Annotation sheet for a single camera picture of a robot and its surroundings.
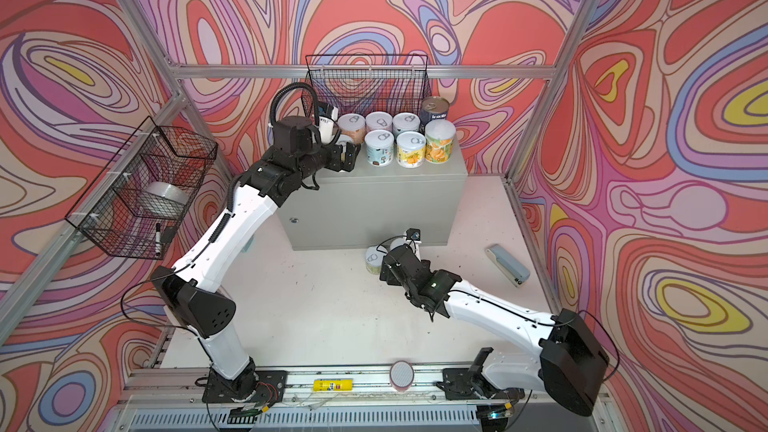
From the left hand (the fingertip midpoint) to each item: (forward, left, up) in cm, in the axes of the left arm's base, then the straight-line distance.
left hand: (345, 137), depth 73 cm
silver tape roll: (-13, +43, -8) cm, 46 cm away
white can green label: (-15, -6, -35) cm, 39 cm away
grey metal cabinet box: (-3, -5, -24) cm, 25 cm away
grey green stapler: (-18, -49, -36) cm, 63 cm away
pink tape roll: (-46, -14, -35) cm, 60 cm away
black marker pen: (-20, +46, -15) cm, 52 cm away
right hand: (-21, -14, -30) cm, 39 cm away
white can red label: (-8, -14, -35) cm, 38 cm away
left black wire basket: (-14, +49, -8) cm, 52 cm away
